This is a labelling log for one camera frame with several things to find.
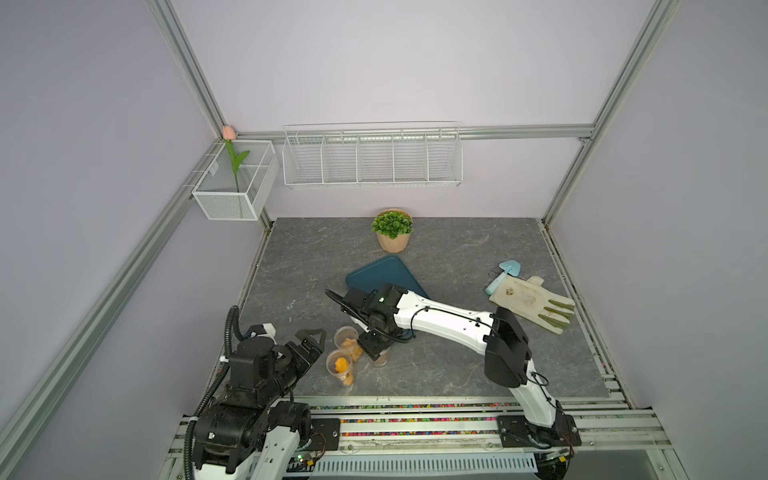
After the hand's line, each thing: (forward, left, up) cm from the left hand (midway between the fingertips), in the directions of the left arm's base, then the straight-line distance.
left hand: (318, 347), depth 66 cm
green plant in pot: (+42, -20, -7) cm, 47 cm away
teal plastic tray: (+36, -17, -23) cm, 45 cm away
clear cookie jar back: (+9, -4, -17) cm, 20 cm away
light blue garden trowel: (+32, -61, -20) cm, 72 cm away
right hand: (+5, -13, -13) cm, 19 cm away
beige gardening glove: (+20, -64, -21) cm, 70 cm away
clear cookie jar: (-1, -14, -8) cm, 16 cm away
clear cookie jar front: (+1, -2, -15) cm, 15 cm away
